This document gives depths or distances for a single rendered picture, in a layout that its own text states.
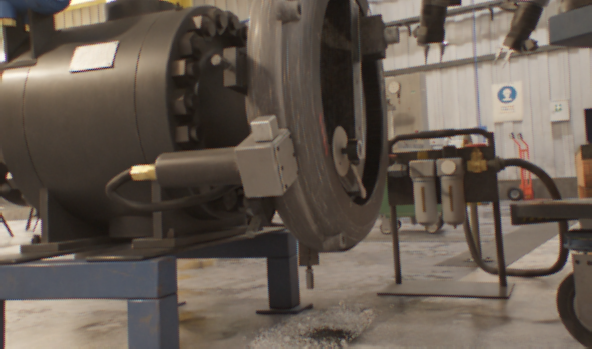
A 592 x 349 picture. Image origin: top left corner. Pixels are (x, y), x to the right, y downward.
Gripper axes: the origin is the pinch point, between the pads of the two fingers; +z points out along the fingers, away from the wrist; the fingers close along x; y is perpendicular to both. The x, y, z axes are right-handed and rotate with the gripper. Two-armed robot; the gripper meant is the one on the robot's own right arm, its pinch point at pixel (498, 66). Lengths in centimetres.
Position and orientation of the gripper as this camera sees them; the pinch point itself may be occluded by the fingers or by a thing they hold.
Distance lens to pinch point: 226.1
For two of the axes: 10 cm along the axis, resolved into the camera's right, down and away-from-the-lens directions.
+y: 5.9, 3.3, -7.3
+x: 7.5, 1.0, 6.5
